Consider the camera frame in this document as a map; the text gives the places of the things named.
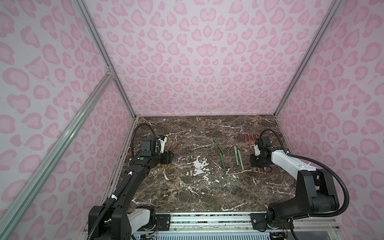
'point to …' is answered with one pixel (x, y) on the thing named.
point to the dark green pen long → (219, 146)
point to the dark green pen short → (221, 155)
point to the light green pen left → (236, 154)
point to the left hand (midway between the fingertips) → (168, 151)
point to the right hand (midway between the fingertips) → (254, 162)
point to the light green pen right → (241, 160)
